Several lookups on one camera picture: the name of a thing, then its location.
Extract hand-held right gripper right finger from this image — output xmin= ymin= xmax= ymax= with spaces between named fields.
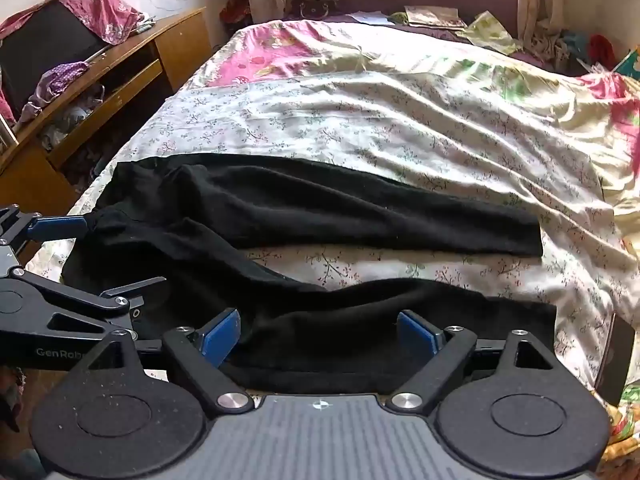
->
xmin=387 ymin=310 xmax=576 ymax=416

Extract white paper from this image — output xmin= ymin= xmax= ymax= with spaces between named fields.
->
xmin=345 ymin=10 xmax=396 ymax=26

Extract magazine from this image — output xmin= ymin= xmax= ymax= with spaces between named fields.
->
xmin=404 ymin=5 xmax=468 ymax=28

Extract red cloth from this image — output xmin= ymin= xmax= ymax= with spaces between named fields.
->
xmin=587 ymin=35 xmax=618 ymax=68
xmin=220 ymin=0 xmax=251 ymax=23

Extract dark handbag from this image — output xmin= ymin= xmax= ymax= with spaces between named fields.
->
xmin=290 ymin=0 xmax=341 ymax=21

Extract black monitor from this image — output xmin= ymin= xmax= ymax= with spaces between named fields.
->
xmin=0 ymin=0 xmax=103 ymax=116

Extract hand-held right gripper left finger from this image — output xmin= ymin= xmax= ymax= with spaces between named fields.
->
xmin=67 ymin=308 xmax=255 ymax=417

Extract white floral bed sheet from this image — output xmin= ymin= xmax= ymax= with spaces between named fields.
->
xmin=25 ymin=71 xmax=636 ymax=396

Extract grey cloth bundle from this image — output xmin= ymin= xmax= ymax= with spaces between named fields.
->
xmin=37 ymin=85 xmax=108 ymax=151

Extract purple cloth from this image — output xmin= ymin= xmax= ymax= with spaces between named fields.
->
xmin=17 ymin=60 xmax=93 ymax=121

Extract cartoon print quilt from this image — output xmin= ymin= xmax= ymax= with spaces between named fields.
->
xmin=192 ymin=19 xmax=640 ymax=468

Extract green print cloth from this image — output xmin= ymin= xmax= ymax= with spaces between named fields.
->
xmin=457 ymin=10 xmax=523 ymax=56

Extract black phone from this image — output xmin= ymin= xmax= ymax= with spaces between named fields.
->
xmin=594 ymin=314 xmax=637 ymax=406

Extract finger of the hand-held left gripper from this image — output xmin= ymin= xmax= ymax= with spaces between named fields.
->
xmin=0 ymin=204 xmax=98 ymax=261
xmin=12 ymin=267 xmax=168 ymax=335

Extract pile of clothes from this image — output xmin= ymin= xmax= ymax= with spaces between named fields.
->
xmin=522 ymin=27 xmax=591 ymax=73

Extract black pants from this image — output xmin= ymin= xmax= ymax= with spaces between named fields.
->
xmin=61 ymin=154 xmax=558 ymax=395

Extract colourful picture book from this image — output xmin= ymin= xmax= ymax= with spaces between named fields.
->
xmin=612 ymin=47 xmax=640 ymax=81

